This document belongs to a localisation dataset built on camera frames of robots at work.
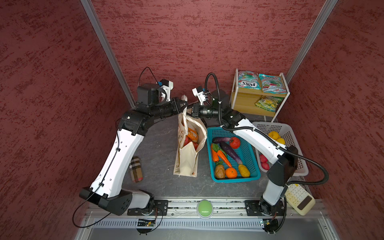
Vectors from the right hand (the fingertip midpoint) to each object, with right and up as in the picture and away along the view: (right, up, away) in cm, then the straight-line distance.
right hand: (179, 114), depth 67 cm
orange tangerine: (+27, -32, +14) cm, 45 cm away
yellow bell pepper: (+60, -13, +30) cm, 69 cm away
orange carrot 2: (+19, -25, +23) cm, 39 cm away
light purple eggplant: (+23, -16, +30) cm, 41 cm away
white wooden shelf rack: (+42, +12, +36) cm, 57 cm away
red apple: (+2, -15, +20) cm, 25 cm away
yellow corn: (+35, -32, +15) cm, 49 cm away
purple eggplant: (+29, -23, +24) cm, 44 cm away
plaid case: (-27, -32, +17) cm, 45 cm away
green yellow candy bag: (+56, +8, +30) cm, 64 cm away
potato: (+21, -32, +15) cm, 41 cm away
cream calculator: (+62, -44, +9) cm, 76 cm away
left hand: (+4, +3, -4) cm, 6 cm away
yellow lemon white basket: (+63, -16, +28) cm, 71 cm away
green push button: (+12, -47, +5) cm, 49 cm away
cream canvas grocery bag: (+2, -26, +12) cm, 28 cm away
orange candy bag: (+5, -12, +21) cm, 24 cm away
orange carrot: (+25, -26, +23) cm, 43 cm away
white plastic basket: (+68, -11, +30) cm, 75 cm away
